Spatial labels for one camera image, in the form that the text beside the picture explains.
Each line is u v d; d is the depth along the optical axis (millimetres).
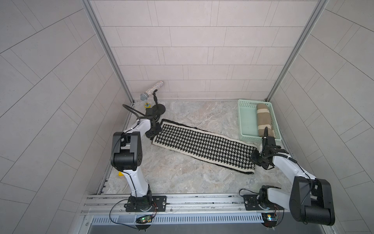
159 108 1121
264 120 986
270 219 678
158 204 708
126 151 489
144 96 873
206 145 911
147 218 646
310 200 399
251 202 711
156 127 841
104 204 711
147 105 1119
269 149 618
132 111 725
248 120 1051
